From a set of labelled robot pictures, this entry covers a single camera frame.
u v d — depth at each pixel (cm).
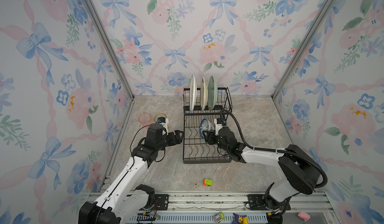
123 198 44
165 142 67
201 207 73
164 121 72
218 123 77
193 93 72
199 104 76
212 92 74
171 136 69
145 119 104
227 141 67
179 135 71
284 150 50
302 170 45
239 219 68
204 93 73
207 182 78
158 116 72
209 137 78
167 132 69
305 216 69
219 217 68
